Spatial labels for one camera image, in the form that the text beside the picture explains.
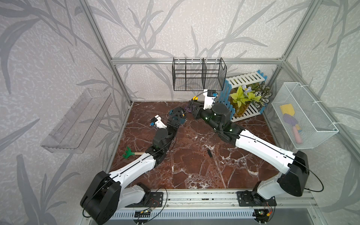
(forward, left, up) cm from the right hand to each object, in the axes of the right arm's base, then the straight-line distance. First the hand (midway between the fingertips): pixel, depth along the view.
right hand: (189, 102), depth 69 cm
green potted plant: (+18, -43, -12) cm, 48 cm away
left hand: (-1, +4, -9) cm, 10 cm away
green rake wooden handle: (-10, +41, -37) cm, 56 cm away
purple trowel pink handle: (-2, -59, -15) cm, 61 cm away
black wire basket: (+41, -7, -12) cm, 44 cm away
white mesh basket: (-12, -54, -4) cm, 55 cm away
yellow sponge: (+9, -62, -16) cm, 64 cm away
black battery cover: (-10, -13, -38) cm, 41 cm away
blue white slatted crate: (+29, -31, -11) cm, 44 cm away
